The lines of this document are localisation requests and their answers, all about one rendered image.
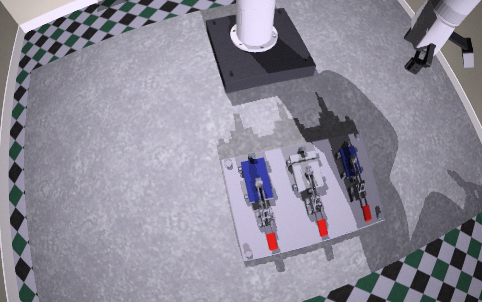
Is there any blue rectangular plate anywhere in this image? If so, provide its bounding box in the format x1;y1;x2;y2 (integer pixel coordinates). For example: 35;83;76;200
241;157;273;203

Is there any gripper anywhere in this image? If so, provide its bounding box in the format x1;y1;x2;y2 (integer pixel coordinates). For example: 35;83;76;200
404;0;460;75

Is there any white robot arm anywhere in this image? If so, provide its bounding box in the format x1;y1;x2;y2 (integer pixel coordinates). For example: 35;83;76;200
230;0;481;68

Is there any blue rectangular block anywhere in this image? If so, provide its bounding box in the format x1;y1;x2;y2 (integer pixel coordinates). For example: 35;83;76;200
338;145;362;180

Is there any toggle clamp with red handle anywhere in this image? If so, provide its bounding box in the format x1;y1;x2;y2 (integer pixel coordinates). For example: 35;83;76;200
348;154;372;222
304;166;328;237
255;178;278;250

